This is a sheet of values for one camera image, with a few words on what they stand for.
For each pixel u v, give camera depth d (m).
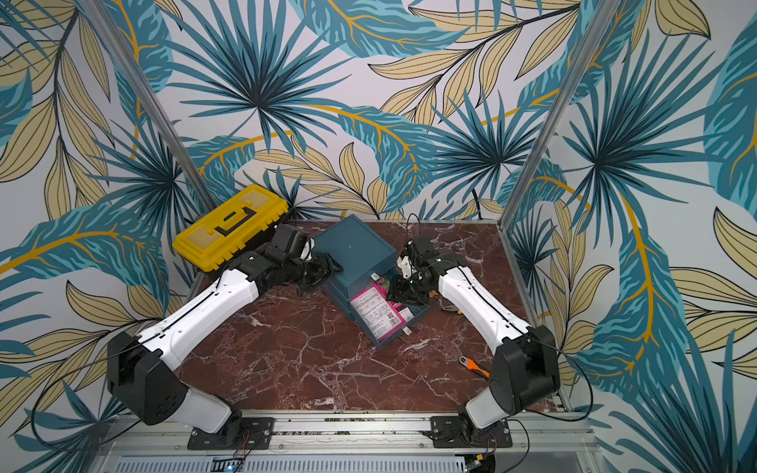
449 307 0.95
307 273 0.67
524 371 0.42
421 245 0.66
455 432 0.72
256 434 0.69
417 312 0.88
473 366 0.84
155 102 0.84
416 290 0.69
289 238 0.60
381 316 0.86
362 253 0.79
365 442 0.73
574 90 0.81
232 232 0.93
